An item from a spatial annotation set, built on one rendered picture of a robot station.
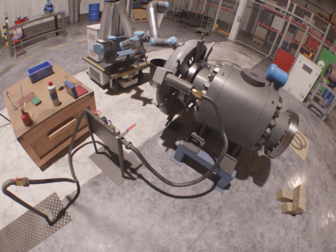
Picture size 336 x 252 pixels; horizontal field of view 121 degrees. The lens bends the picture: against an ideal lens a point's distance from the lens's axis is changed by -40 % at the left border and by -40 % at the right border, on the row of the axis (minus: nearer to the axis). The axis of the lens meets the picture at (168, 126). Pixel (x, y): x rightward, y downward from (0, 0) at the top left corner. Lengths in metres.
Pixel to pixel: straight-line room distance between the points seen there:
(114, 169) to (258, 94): 1.31
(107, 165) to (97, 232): 0.60
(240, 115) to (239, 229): 0.98
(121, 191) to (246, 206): 1.15
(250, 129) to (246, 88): 0.29
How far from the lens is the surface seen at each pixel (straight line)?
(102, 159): 1.53
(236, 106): 1.13
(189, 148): 1.34
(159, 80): 1.08
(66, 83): 1.49
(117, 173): 1.44
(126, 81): 2.29
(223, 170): 1.34
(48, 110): 1.45
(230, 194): 1.59
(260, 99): 1.18
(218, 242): 1.43
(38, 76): 1.99
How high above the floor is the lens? 1.28
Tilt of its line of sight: 45 degrees down
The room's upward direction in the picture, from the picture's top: 13 degrees clockwise
